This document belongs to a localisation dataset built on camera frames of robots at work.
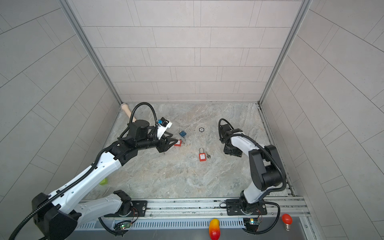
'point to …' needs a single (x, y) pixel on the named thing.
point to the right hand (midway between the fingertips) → (232, 153)
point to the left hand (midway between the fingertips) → (177, 137)
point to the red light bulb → (287, 220)
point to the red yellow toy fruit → (214, 228)
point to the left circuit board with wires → (122, 225)
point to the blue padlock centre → (182, 133)
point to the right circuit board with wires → (252, 224)
